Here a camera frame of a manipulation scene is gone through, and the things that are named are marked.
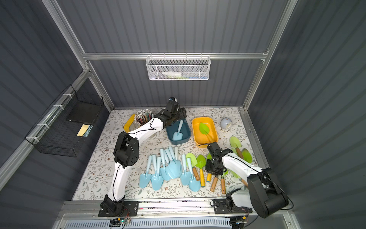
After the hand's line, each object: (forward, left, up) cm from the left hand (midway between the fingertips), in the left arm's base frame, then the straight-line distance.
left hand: (184, 111), depth 96 cm
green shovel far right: (-15, -36, -17) cm, 43 cm away
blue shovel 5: (-42, -6, -17) cm, 46 cm away
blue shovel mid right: (-38, 0, -17) cm, 42 cm away
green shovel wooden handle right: (-42, -22, -15) cm, 50 cm away
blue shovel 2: (-40, +16, -17) cm, 46 cm away
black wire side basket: (-19, +64, +9) cm, 67 cm away
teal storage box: (-3, 0, -16) cm, 16 cm away
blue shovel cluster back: (-33, +6, -15) cm, 36 cm away
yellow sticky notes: (-21, +54, +8) cm, 58 cm away
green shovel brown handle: (-30, -6, -16) cm, 34 cm away
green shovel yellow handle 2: (-39, -15, -15) cm, 44 cm away
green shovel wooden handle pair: (-43, -17, -16) cm, 49 cm away
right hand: (-36, -15, -16) cm, 42 cm away
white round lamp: (-3, -30, -10) cm, 31 cm away
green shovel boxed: (-4, -15, -16) cm, 23 cm away
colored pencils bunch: (-4, +28, 0) cm, 28 cm away
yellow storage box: (-13, -12, -16) cm, 24 cm away
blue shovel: (-39, +24, -17) cm, 49 cm away
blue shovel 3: (-9, +4, -16) cm, 19 cm away
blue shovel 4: (-36, +12, -16) cm, 41 cm away
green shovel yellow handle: (-31, -10, -15) cm, 36 cm away
